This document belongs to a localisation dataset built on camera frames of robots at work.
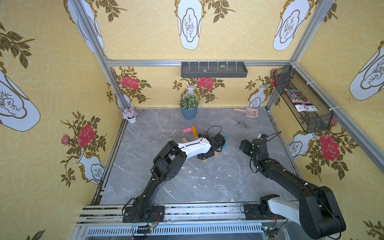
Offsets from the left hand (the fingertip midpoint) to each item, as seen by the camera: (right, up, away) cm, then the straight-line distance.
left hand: (207, 154), depth 96 cm
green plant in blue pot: (-12, +32, +7) cm, 35 cm away
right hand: (+23, +8, -6) cm, 25 cm away
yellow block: (-3, 0, -13) cm, 14 cm away
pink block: (-13, +15, +13) cm, 24 cm away
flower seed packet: (+46, +30, -20) cm, 59 cm away
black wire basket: (+55, +52, +6) cm, 76 cm away
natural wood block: (-15, +9, +6) cm, 18 cm away
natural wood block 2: (+6, +1, -1) cm, 6 cm away
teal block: (+14, +10, +8) cm, 19 cm away
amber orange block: (-8, +14, +10) cm, 19 cm away
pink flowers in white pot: (-53, +26, +8) cm, 59 cm away
